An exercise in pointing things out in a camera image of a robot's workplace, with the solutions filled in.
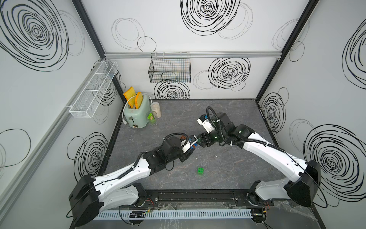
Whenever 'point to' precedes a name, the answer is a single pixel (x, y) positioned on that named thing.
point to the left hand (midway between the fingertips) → (190, 144)
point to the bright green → (200, 171)
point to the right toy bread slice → (138, 99)
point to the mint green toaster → (138, 118)
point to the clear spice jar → (155, 107)
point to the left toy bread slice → (130, 92)
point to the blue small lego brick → (196, 144)
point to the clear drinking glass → (155, 116)
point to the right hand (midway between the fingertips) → (198, 139)
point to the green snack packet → (151, 117)
